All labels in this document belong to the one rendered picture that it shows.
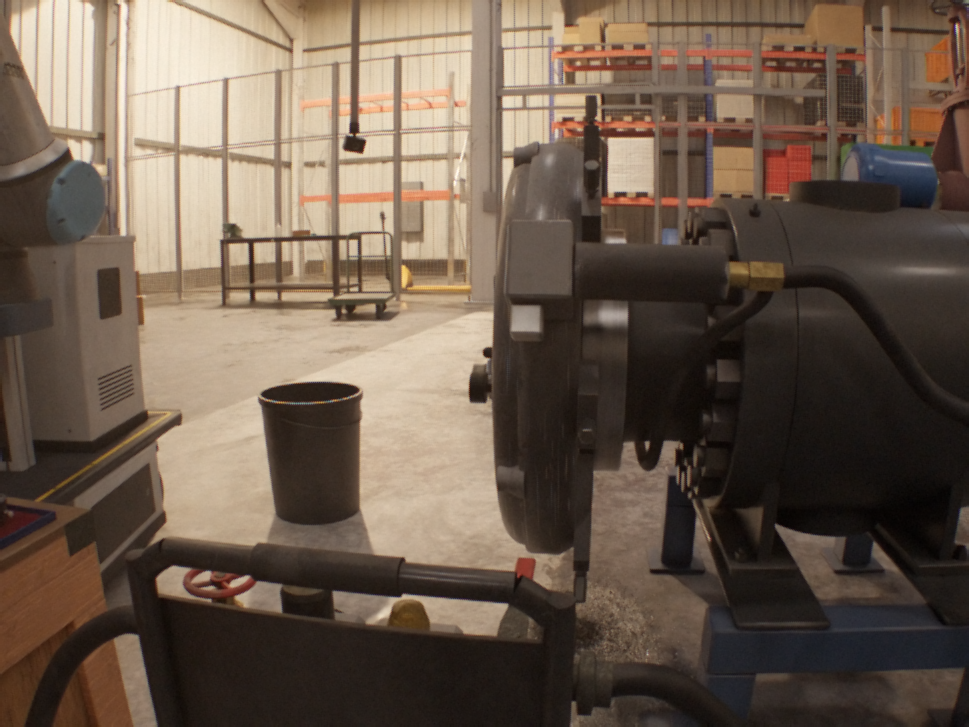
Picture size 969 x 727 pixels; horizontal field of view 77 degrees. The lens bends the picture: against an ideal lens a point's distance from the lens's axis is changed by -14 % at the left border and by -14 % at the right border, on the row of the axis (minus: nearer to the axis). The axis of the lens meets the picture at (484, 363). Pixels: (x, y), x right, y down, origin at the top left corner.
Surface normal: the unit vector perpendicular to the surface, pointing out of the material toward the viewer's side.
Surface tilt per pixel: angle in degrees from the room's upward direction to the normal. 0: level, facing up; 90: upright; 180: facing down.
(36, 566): 90
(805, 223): 33
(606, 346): 79
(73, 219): 94
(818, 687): 0
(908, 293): 61
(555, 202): 46
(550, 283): 68
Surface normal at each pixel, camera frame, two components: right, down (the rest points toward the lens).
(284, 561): -0.11, -0.48
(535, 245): -0.14, -0.22
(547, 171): -0.10, -0.71
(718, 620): 0.00, -0.98
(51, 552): 0.99, 0.03
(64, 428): 0.04, 0.18
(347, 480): 0.86, 0.14
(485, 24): -0.25, 0.17
